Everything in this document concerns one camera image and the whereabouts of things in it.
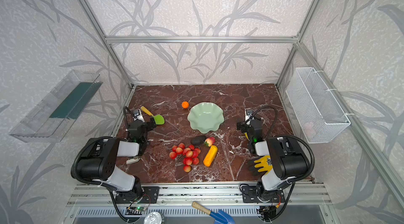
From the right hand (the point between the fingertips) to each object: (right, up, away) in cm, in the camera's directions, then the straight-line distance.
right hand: (248, 112), depth 95 cm
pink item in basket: (+24, -6, -21) cm, 32 cm away
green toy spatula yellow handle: (-57, -5, +8) cm, 58 cm away
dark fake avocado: (-30, -15, -7) cm, 34 cm away
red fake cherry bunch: (-33, -20, -16) cm, 42 cm away
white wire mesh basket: (+20, +3, -32) cm, 38 cm away
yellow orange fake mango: (-23, -22, -12) cm, 34 cm away
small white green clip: (-65, -25, -13) cm, 70 cm away
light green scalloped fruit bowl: (-26, -4, +6) cm, 27 cm away
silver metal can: (-46, -40, -31) cm, 68 cm away
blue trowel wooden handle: (-18, -43, -27) cm, 54 cm away
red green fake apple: (-24, -16, -7) cm, 29 cm away
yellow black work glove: (+6, -26, -13) cm, 29 cm away
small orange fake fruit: (-40, +4, +11) cm, 42 cm away
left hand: (-62, 0, -2) cm, 62 cm away
